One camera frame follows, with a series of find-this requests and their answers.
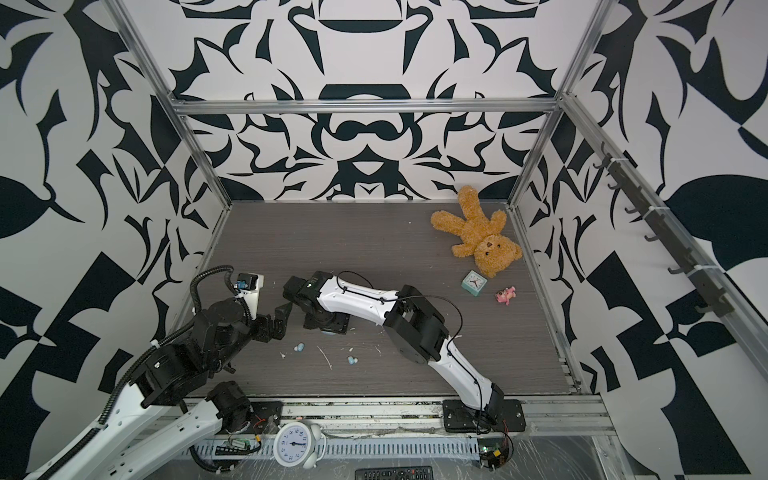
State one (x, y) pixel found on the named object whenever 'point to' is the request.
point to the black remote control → (395, 473)
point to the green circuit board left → (233, 447)
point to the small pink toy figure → (504, 295)
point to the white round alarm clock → (299, 444)
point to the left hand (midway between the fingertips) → (269, 297)
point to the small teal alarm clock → (474, 282)
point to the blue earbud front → (352, 360)
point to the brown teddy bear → (494, 253)
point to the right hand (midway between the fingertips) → (319, 325)
